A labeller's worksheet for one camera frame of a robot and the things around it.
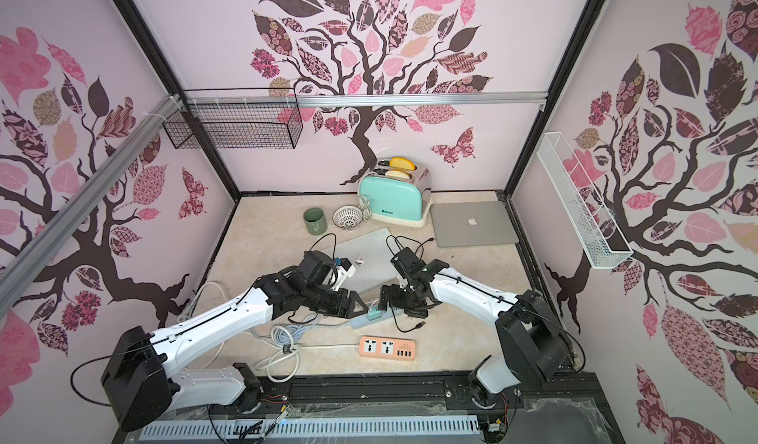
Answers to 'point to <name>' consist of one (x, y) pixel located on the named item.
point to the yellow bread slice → (402, 163)
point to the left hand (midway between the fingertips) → (356, 316)
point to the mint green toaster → (397, 193)
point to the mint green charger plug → (374, 313)
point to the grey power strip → (364, 322)
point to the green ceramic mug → (315, 221)
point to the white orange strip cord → (283, 366)
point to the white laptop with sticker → (370, 256)
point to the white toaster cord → (364, 204)
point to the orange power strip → (384, 347)
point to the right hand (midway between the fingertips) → (393, 314)
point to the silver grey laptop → (469, 224)
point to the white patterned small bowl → (347, 216)
